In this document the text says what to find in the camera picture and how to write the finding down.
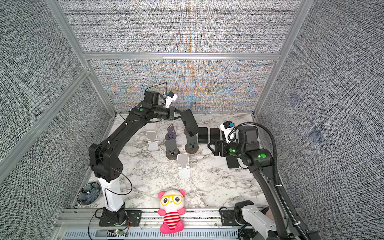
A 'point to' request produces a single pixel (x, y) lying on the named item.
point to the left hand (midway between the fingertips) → (184, 115)
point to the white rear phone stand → (153, 144)
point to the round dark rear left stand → (171, 134)
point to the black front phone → (232, 161)
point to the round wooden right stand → (191, 148)
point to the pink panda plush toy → (172, 202)
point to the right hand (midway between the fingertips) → (216, 142)
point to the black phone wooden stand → (190, 122)
